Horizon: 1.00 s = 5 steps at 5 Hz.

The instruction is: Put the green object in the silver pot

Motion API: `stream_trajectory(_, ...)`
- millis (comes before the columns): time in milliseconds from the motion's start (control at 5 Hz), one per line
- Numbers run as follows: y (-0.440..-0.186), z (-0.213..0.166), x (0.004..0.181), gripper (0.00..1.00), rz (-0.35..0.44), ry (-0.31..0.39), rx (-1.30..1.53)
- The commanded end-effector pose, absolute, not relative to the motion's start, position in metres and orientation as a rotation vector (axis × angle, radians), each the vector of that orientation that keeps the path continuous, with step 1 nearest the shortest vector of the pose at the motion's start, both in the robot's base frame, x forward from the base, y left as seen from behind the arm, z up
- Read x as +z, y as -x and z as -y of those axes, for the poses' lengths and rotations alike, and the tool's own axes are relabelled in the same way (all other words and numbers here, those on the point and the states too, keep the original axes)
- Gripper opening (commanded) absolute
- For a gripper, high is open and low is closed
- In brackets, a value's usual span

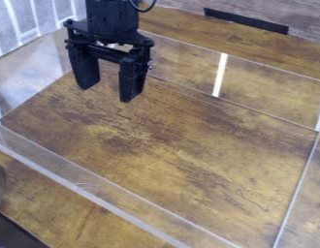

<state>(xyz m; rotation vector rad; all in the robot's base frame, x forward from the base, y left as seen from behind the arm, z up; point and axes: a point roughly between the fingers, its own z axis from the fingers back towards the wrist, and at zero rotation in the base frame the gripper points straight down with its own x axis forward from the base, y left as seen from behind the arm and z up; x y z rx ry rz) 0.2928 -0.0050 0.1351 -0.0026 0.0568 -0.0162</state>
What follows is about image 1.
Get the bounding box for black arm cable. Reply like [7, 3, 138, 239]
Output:
[129, 0, 159, 14]

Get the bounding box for black strip on table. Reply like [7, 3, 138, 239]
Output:
[204, 8, 289, 35]

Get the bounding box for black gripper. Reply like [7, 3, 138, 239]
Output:
[63, 0, 155, 103]

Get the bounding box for clear acrylic barrier walls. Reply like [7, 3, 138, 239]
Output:
[0, 37, 320, 248]

